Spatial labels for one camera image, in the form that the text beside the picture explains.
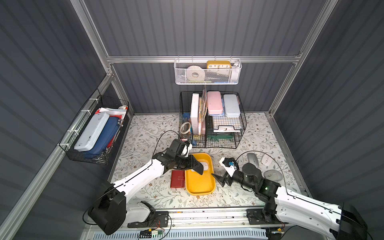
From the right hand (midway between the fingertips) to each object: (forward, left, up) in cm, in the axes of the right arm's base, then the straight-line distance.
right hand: (221, 168), depth 77 cm
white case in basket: (+2, +59, +22) cm, 63 cm away
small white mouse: (+11, -30, -11) cm, 34 cm away
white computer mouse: (+7, +8, -11) cm, 15 cm away
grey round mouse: (+1, -31, -10) cm, 33 cm away
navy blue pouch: (+7, +54, +19) cm, 58 cm away
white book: (+26, +14, +12) cm, 32 cm away
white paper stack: (+24, -5, +3) cm, 24 cm away
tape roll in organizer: (+36, +23, -6) cm, 43 cm away
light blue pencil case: (+38, -9, +9) cm, 40 cm away
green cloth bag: (+22, 0, -3) cm, 22 cm away
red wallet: (-2, +24, -11) cm, 26 cm away
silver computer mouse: (+12, -23, -14) cm, 30 cm away
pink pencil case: (+38, +2, +12) cm, 39 cm away
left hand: (+2, +12, -1) cm, 12 cm away
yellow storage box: (-4, +13, -13) cm, 19 cm away
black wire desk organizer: (+32, +4, +2) cm, 33 cm away
